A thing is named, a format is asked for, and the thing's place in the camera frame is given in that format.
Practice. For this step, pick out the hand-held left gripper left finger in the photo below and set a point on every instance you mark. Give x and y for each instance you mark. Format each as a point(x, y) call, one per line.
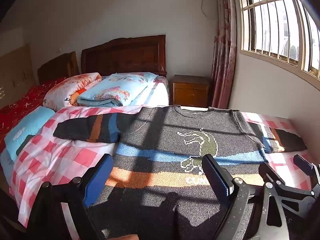
point(98, 177)

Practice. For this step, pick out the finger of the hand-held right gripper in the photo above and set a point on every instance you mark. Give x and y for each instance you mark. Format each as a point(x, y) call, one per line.
point(303, 165)
point(270, 173)

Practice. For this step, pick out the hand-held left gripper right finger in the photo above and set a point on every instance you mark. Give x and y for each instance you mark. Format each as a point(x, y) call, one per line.
point(217, 177)

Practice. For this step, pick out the dark grey knit sweater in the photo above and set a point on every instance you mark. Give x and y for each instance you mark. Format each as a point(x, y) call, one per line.
point(155, 135)

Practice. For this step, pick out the pink checked bed sheet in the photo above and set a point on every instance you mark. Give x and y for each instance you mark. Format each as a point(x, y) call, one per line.
point(50, 155)

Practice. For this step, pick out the dark flat object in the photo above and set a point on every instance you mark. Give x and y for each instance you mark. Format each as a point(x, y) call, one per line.
point(25, 145)

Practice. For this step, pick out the light blue pillow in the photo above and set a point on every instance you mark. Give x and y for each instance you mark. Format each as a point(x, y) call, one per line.
point(27, 125)

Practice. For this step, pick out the wooden nightstand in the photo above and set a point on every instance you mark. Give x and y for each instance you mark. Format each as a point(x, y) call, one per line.
point(190, 92)

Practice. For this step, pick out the orange floral folded quilt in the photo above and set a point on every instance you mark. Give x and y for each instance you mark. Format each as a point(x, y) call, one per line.
point(62, 90)

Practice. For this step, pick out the red patterned bed sheet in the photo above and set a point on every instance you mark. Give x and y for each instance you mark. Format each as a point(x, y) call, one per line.
point(17, 105)

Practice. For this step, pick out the small wooden headboard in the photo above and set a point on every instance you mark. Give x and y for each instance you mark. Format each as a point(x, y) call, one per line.
point(57, 67)

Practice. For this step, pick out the pink floral curtain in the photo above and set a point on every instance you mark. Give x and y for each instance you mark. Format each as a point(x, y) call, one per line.
point(225, 55)

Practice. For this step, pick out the large wooden headboard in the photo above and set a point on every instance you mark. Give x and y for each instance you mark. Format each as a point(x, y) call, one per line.
point(125, 55)

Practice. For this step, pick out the beige wardrobe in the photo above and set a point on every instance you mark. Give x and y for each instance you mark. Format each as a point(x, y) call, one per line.
point(15, 75)

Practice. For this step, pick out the barred window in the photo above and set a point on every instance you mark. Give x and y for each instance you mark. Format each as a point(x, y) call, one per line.
point(275, 30)

